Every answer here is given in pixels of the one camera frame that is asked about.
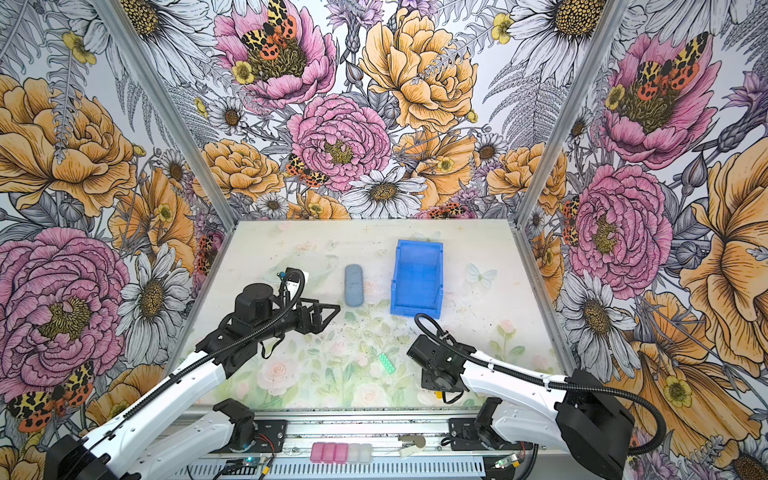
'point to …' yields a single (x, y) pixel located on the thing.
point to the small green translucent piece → (389, 367)
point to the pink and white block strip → (342, 453)
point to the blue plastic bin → (418, 284)
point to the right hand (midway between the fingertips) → (437, 391)
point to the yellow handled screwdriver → (439, 395)
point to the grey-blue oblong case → (354, 285)
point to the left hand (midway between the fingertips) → (327, 314)
